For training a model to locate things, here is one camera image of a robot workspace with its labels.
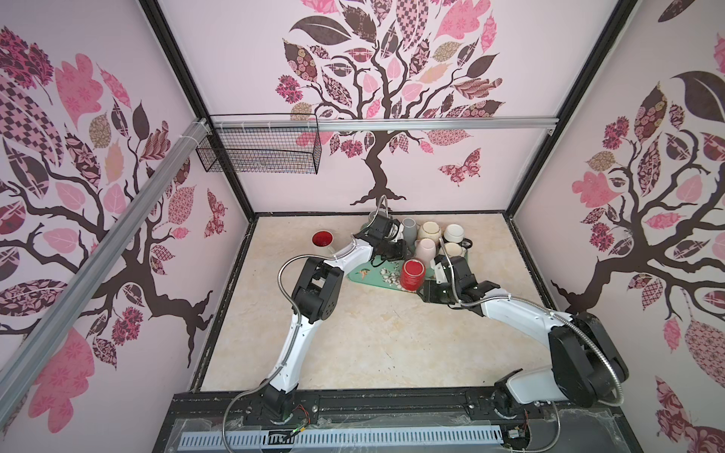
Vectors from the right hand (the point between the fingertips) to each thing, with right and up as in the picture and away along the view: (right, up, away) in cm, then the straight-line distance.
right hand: (421, 288), depth 89 cm
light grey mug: (-2, +19, +14) cm, 24 cm away
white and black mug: (+15, +18, +14) cm, 28 cm away
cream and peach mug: (+5, +19, +12) cm, 23 cm away
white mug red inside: (-35, +16, +16) cm, 42 cm away
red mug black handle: (-2, +4, +3) cm, 5 cm away
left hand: (-2, +10, +10) cm, 14 cm away
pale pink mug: (+3, +12, +7) cm, 15 cm away
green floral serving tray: (-10, +3, +13) cm, 17 cm away
